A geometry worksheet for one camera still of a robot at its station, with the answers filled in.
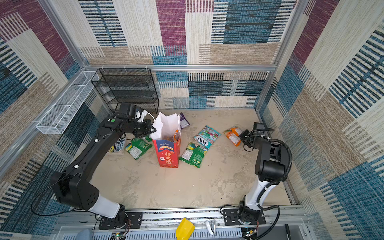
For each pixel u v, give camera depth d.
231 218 0.73
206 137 1.02
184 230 0.70
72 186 0.41
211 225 0.71
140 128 0.68
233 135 1.02
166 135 0.97
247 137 0.78
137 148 0.96
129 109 0.62
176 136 0.92
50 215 0.43
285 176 0.46
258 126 0.79
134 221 0.73
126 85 1.08
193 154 0.94
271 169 0.51
